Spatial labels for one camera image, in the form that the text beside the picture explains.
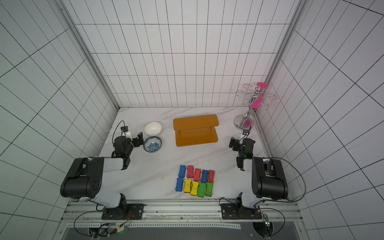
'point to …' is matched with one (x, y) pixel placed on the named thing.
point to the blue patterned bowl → (152, 144)
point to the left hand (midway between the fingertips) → (135, 135)
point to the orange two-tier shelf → (196, 130)
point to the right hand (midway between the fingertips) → (235, 136)
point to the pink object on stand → (257, 104)
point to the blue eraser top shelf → (179, 185)
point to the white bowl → (153, 128)
